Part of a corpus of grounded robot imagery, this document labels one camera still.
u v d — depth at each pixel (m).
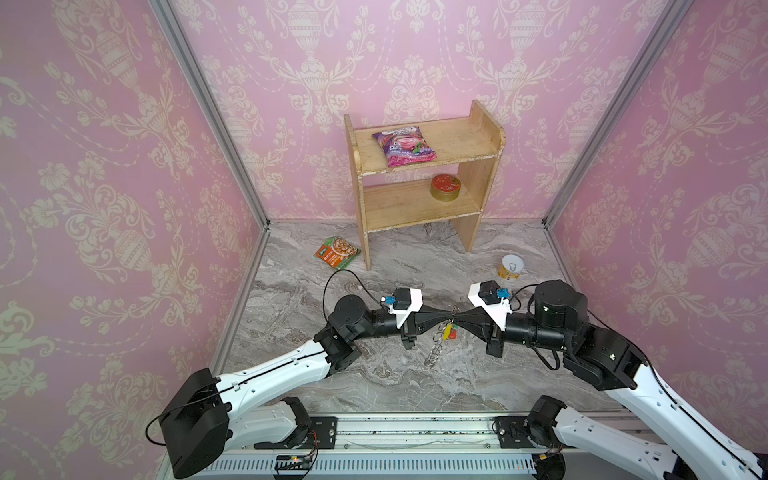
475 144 0.82
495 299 0.48
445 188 0.97
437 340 0.58
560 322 0.45
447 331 0.60
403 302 0.50
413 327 0.55
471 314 0.56
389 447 0.73
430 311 0.58
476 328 0.54
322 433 0.74
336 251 1.09
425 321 0.56
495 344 0.51
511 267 1.00
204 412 0.40
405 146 0.76
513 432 0.73
